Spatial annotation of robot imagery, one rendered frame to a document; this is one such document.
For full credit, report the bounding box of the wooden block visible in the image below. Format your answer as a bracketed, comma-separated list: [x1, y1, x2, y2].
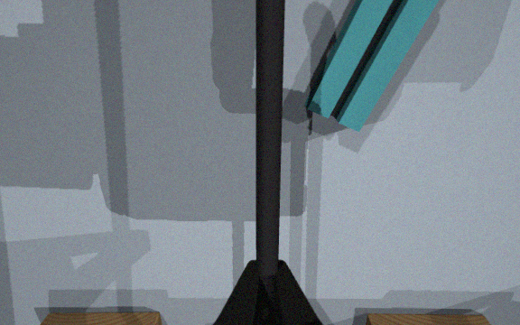
[366, 313, 491, 325]
[40, 312, 162, 325]

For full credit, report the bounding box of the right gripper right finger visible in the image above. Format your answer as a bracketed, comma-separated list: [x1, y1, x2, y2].
[274, 260, 323, 325]

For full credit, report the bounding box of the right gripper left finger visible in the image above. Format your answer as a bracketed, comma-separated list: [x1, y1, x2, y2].
[213, 260, 259, 325]

